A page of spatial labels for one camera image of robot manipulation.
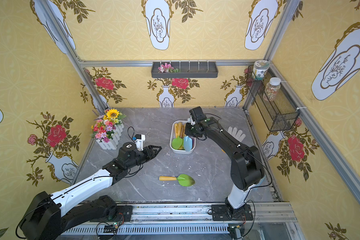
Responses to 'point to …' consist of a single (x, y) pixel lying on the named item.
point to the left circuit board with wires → (111, 228)
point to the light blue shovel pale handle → (188, 143)
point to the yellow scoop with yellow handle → (176, 129)
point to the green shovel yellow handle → (177, 142)
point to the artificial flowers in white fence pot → (108, 130)
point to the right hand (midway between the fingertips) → (190, 129)
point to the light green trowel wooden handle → (182, 131)
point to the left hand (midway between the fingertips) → (156, 147)
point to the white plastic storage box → (179, 151)
